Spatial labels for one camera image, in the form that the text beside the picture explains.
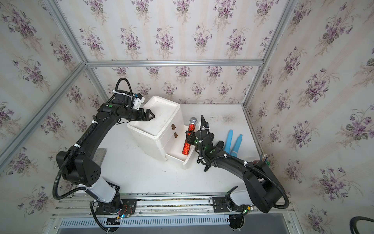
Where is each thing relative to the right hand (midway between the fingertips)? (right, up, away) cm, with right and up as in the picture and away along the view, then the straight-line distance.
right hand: (190, 133), depth 85 cm
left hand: (-25, +10, -2) cm, 27 cm away
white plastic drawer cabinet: (-22, +1, -14) cm, 26 cm away
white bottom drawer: (-9, -13, +1) cm, 16 cm away
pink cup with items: (+39, -13, -8) cm, 42 cm away
